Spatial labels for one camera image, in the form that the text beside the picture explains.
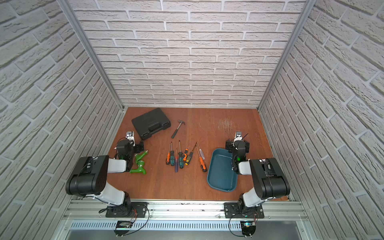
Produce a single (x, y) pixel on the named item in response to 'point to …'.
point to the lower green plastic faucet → (140, 169)
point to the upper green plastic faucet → (139, 157)
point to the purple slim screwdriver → (176, 162)
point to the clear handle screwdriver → (201, 151)
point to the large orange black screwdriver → (202, 164)
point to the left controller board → (122, 224)
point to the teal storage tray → (220, 175)
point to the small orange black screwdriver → (168, 159)
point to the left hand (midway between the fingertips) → (134, 137)
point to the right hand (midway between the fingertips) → (239, 139)
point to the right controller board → (248, 228)
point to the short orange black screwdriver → (185, 154)
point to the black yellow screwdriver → (189, 157)
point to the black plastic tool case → (151, 122)
